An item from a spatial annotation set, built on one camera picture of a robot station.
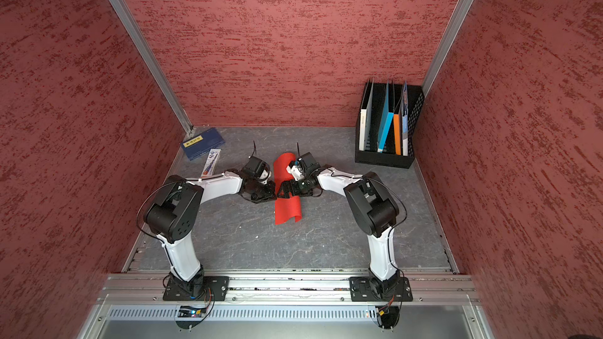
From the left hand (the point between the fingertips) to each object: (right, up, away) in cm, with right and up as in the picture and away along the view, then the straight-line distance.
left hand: (276, 201), depth 94 cm
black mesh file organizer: (+52, +41, -4) cm, 66 cm away
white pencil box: (-32, +13, +9) cm, 36 cm away
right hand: (+5, +1, -1) cm, 5 cm away
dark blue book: (-43, +23, +19) cm, 52 cm away
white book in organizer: (+35, +35, -6) cm, 50 cm away
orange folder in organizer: (+49, +27, -2) cm, 56 cm away
